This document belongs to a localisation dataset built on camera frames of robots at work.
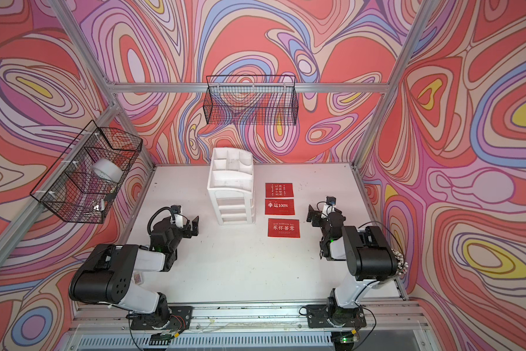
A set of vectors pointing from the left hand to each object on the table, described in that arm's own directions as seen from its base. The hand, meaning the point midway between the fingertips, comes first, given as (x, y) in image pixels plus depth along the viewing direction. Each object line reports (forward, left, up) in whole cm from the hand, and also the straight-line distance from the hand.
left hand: (189, 216), depth 92 cm
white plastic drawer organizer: (+4, -19, +15) cm, 25 cm away
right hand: (+4, -58, -1) cm, 58 cm away
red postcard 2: (-2, -41, -6) cm, 42 cm away
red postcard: (+9, -40, -6) cm, 41 cm away
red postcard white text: (+19, -38, -5) cm, 43 cm away
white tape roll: (+3, +22, +26) cm, 34 cm away
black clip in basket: (-4, +22, +19) cm, 29 cm away
